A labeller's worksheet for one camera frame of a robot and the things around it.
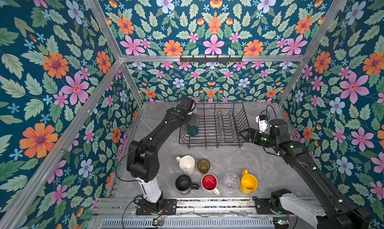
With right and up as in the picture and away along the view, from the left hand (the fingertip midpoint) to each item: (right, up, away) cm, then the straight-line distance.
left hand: (193, 115), depth 87 cm
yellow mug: (+31, -37, -7) cm, 49 cm away
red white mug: (+9, -38, -5) cm, 40 cm away
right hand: (+27, -9, -12) cm, 31 cm away
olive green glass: (+6, -29, -2) cm, 30 cm away
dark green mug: (-1, -10, +7) cm, 12 cm away
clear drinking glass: (+22, -37, -6) cm, 43 cm away
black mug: (-5, -37, -7) cm, 38 cm away
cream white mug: (-4, -29, 0) cm, 29 cm away
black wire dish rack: (+17, -6, +12) cm, 22 cm away
